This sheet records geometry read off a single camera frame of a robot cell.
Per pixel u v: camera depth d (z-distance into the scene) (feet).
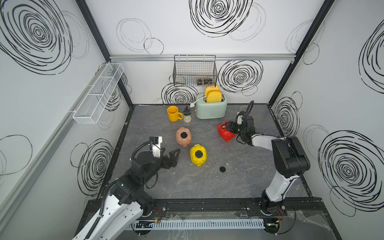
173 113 3.41
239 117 2.84
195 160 2.71
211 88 3.28
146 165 1.64
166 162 1.97
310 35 2.69
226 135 3.11
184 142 3.02
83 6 2.32
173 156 2.02
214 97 3.25
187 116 3.54
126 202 1.50
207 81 2.92
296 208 2.42
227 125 3.08
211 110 3.45
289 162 1.61
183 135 3.00
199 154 2.77
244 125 2.53
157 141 1.99
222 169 2.84
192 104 3.38
